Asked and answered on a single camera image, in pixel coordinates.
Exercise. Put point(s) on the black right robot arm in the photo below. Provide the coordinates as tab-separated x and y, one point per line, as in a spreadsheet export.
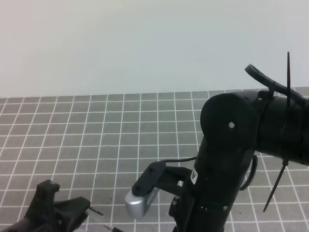
235	126

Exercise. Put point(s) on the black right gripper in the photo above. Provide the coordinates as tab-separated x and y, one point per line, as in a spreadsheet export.
211	189

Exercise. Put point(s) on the clear pen cap black clip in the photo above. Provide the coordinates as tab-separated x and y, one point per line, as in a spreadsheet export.
94	215

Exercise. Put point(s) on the black pen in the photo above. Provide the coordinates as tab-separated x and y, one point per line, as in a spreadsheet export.
112	228

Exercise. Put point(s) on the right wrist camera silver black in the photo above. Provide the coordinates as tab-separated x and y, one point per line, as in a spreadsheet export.
157	176

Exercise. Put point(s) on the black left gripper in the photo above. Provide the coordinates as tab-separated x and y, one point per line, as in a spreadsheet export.
40	215

